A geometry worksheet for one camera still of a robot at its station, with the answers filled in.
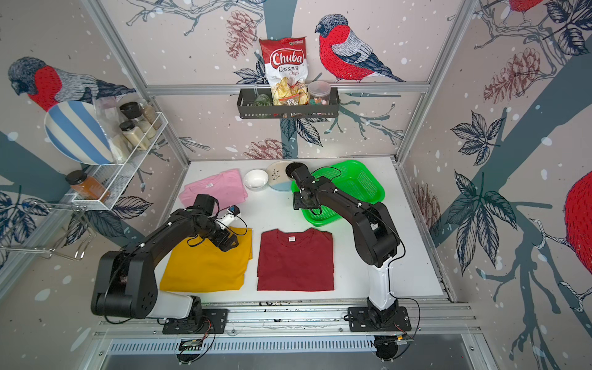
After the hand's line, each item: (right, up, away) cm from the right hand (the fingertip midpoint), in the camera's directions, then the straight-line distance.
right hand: (299, 202), depth 95 cm
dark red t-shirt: (-1, -22, -9) cm, 23 cm away
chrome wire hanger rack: (-67, -9, -28) cm, 73 cm away
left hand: (-27, -11, -6) cm, 30 cm away
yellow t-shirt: (-39, -23, -9) cm, 46 cm away
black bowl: (-4, +15, +15) cm, 22 cm away
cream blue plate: (-12, +11, +19) cm, 25 cm away
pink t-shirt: (-36, +5, +15) cm, 39 cm away
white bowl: (-21, +9, +15) cm, 27 cm away
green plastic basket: (+26, +11, +15) cm, 32 cm away
